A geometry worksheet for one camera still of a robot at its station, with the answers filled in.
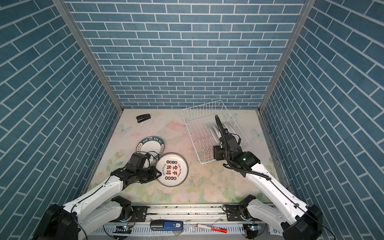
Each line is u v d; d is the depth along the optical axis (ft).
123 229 2.37
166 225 2.19
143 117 3.75
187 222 2.37
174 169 2.89
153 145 3.17
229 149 1.83
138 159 2.19
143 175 2.34
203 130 3.45
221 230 2.27
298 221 1.26
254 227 2.34
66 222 1.29
